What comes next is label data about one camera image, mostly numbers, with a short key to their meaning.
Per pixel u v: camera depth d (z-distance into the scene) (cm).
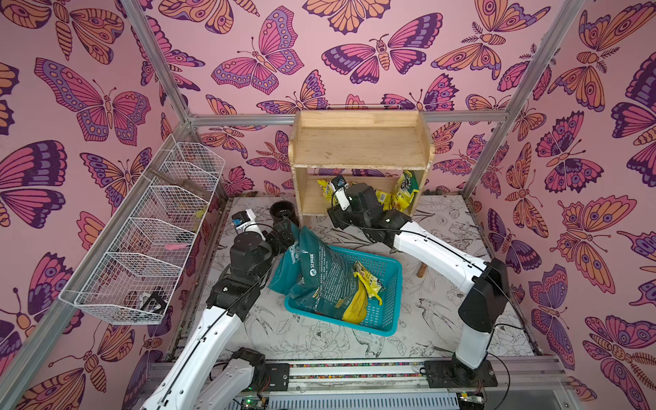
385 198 90
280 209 95
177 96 85
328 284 73
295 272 70
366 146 78
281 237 64
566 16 70
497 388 72
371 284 84
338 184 68
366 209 60
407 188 80
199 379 42
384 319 83
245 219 60
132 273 65
